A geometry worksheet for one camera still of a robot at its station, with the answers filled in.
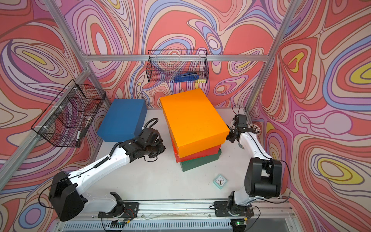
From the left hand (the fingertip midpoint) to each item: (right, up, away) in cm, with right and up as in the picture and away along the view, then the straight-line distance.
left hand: (169, 148), depth 79 cm
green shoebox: (+11, -9, -1) cm, 14 cm away
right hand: (+30, +6, +10) cm, 32 cm away
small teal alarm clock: (+28, -19, +1) cm, 34 cm away
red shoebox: (+20, 0, -9) cm, 22 cm away
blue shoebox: (-35, +16, +23) cm, 45 cm away
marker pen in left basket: (-46, +7, -6) cm, 47 cm away
